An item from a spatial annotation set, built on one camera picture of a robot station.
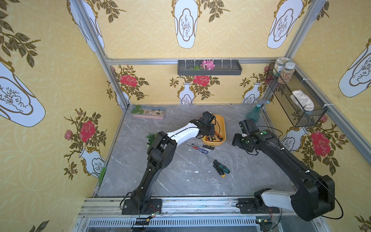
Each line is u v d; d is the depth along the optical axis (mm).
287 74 798
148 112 1133
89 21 765
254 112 1039
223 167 849
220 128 1035
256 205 662
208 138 983
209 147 948
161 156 556
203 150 941
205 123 762
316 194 390
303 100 699
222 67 924
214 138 976
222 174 833
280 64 853
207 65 881
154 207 734
